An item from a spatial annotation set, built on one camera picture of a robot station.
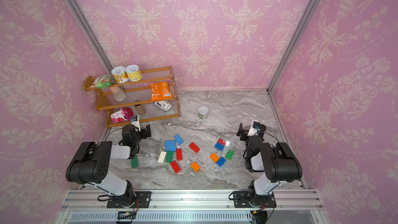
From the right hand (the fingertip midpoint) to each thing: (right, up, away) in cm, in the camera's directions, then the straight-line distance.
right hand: (250, 124), depth 90 cm
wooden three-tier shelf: (-68, +19, +5) cm, 71 cm away
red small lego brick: (-16, -11, +2) cm, 19 cm away
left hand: (-65, -2, +6) cm, 66 cm away
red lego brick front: (-43, -22, -7) cm, 48 cm away
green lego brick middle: (-46, -18, -3) cm, 50 cm away
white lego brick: (-51, -18, -3) cm, 54 cm away
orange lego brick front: (-32, -22, -7) cm, 39 cm away
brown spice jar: (-69, +9, +11) cm, 70 cm away
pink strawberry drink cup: (-77, +5, +8) cm, 77 cm away
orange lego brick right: (-21, -18, -3) cm, 28 cm away
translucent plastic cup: (-80, +17, +6) cm, 82 cm away
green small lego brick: (-12, -17, -3) cm, 21 cm away
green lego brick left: (-65, -20, -5) cm, 68 cm away
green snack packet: (-82, +24, -7) cm, 85 cm away
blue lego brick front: (-18, -20, -5) cm, 27 cm away
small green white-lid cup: (-27, +7, +10) cm, 30 cm away
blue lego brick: (-18, -13, 0) cm, 22 cm away
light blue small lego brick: (-42, -9, +3) cm, 43 cm away
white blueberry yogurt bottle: (-53, +11, +13) cm, 56 cm away
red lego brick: (-33, -14, 0) cm, 35 cm away
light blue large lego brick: (-47, -12, 0) cm, 48 cm away
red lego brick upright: (-41, -17, -2) cm, 45 cm away
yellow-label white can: (-65, +29, -7) cm, 71 cm away
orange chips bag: (-54, +20, +7) cm, 59 cm away
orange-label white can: (-73, +27, -7) cm, 78 cm away
